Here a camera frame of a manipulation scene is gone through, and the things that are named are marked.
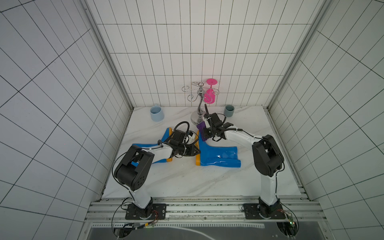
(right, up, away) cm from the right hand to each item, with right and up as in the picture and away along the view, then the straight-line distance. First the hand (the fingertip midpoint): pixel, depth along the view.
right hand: (204, 128), depth 98 cm
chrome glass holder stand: (-4, +8, +12) cm, 15 cm away
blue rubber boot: (+8, -17, -8) cm, 20 cm away
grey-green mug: (+20, +13, +13) cm, 26 cm away
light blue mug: (-35, +11, +11) cm, 38 cm away
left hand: (-5, -15, -8) cm, 18 cm away
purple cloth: (-3, +1, 0) cm, 3 cm away
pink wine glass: (+4, +24, +9) cm, 26 cm away
